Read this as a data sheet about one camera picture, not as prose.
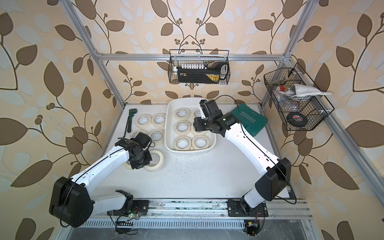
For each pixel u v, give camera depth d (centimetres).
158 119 111
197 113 115
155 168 79
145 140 69
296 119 72
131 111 116
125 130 105
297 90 64
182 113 115
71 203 39
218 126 52
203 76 85
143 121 110
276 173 40
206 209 75
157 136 99
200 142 98
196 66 82
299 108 74
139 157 67
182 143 98
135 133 101
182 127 103
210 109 57
